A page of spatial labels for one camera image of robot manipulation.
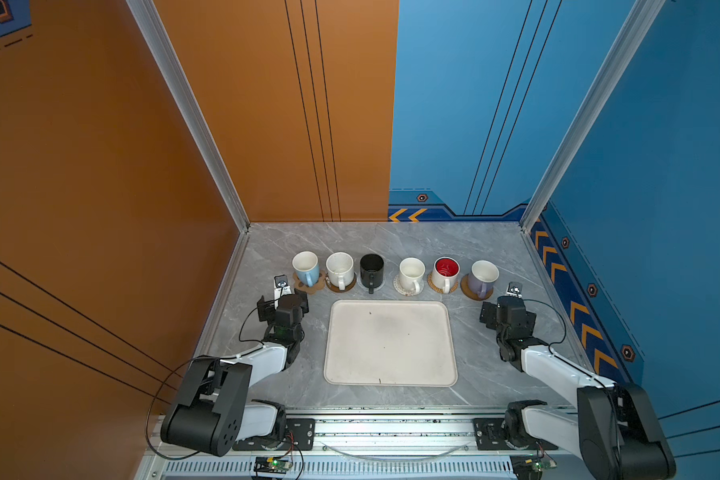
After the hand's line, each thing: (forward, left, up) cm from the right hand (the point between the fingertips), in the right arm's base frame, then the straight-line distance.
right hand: (502, 307), depth 90 cm
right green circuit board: (-39, +2, -8) cm, 40 cm away
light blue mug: (+12, +60, +5) cm, 62 cm away
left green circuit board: (-39, +64, -7) cm, 75 cm away
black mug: (+12, +40, +3) cm, 42 cm away
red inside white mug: (+14, +15, -2) cm, 21 cm away
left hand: (+3, +67, +5) cm, 68 cm away
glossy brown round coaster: (+9, +48, -2) cm, 49 cm away
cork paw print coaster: (+10, +61, -5) cm, 62 cm away
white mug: (+15, +50, 0) cm, 53 cm away
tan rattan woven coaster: (+9, +18, -4) cm, 21 cm away
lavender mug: (+13, +3, -1) cm, 13 cm away
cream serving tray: (-8, +34, -8) cm, 36 cm away
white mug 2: (+13, +27, +1) cm, 30 cm away
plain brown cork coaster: (+9, +8, -5) cm, 13 cm away
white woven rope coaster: (+10, +31, -4) cm, 33 cm away
